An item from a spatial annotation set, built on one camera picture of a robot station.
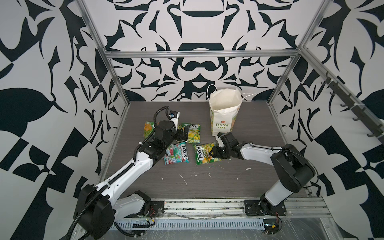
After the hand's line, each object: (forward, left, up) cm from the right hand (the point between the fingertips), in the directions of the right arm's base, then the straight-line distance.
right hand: (212, 152), depth 91 cm
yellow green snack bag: (+13, +11, +1) cm, 17 cm away
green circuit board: (-36, -25, -4) cm, 44 cm away
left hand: (+7, +18, +23) cm, 30 cm away
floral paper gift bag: (+31, -10, +8) cm, 34 cm away
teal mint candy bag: (-1, +22, +2) cm, 22 cm away
